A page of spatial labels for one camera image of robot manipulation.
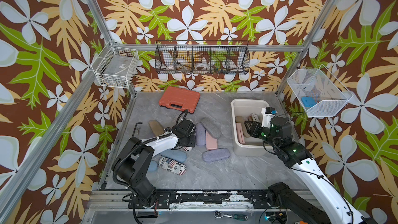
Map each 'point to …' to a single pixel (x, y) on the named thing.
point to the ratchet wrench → (218, 214)
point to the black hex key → (134, 128)
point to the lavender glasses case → (215, 154)
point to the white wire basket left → (114, 66)
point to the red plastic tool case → (177, 98)
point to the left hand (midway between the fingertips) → (192, 138)
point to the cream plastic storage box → (253, 146)
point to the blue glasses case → (175, 155)
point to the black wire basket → (202, 57)
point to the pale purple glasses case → (200, 135)
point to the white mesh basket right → (331, 95)
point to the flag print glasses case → (172, 165)
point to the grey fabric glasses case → (213, 127)
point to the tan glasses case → (156, 128)
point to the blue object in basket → (308, 101)
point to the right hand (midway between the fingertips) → (246, 122)
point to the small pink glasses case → (211, 142)
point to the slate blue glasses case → (153, 165)
